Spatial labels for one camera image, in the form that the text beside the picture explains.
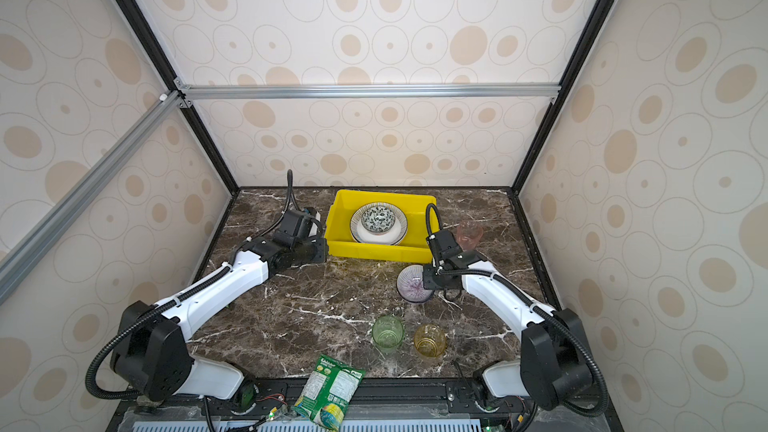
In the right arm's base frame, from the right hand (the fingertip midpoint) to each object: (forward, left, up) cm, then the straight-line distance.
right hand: (433, 278), depth 87 cm
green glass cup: (-14, +14, -6) cm, 20 cm away
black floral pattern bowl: (+25, +17, -3) cm, 30 cm away
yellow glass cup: (-15, +2, -7) cm, 17 cm away
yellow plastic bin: (+14, +5, -4) cm, 15 cm away
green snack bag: (-28, +28, -4) cm, 40 cm away
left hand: (+6, +28, +10) cm, 31 cm away
